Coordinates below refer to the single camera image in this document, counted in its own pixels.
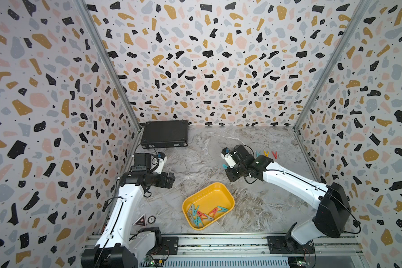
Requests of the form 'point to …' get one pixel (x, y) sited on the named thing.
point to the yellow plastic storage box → (211, 197)
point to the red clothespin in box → (201, 214)
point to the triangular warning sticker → (140, 221)
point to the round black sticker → (151, 219)
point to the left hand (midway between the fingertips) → (165, 176)
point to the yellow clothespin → (265, 154)
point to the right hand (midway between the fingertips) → (227, 171)
